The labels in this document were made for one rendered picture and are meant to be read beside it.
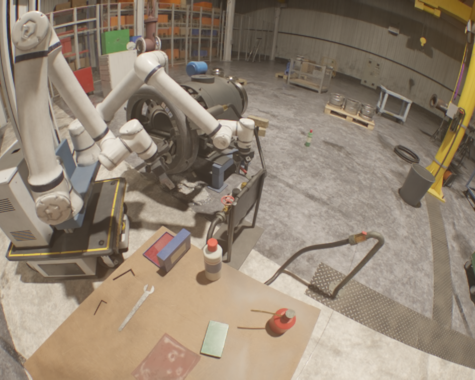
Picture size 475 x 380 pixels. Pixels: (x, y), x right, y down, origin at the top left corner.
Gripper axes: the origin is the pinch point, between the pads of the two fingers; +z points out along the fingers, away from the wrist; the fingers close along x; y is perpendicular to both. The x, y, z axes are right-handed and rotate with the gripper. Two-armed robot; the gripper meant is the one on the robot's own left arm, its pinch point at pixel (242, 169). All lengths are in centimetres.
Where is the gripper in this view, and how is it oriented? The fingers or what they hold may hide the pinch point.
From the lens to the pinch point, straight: 136.2
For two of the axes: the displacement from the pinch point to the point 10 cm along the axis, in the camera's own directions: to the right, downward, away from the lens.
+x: 8.5, -2.8, 4.4
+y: 5.2, 5.8, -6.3
